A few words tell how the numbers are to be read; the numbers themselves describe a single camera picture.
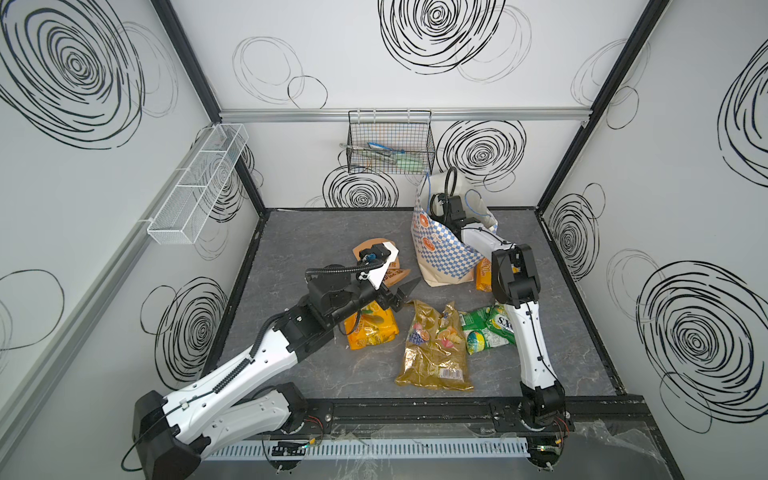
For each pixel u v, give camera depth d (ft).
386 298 1.86
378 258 1.70
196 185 2.56
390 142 2.91
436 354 2.59
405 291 1.89
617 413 2.51
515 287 2.15
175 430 1.26
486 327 2.78
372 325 2.71
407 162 2.84
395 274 3.09
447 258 2.84
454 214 2.92
